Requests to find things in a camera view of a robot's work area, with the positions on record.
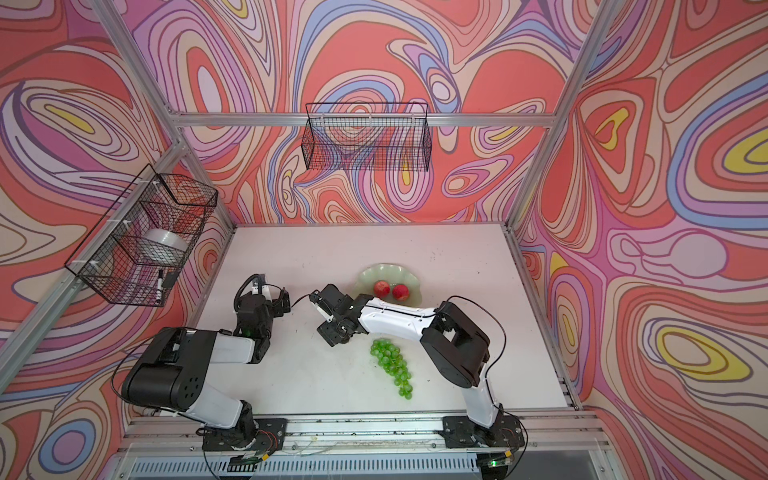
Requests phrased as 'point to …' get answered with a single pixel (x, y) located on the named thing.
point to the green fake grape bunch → (390, 358)
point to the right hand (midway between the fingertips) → (338, 331)
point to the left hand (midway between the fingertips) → (271, 288)
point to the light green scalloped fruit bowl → (389, 281)
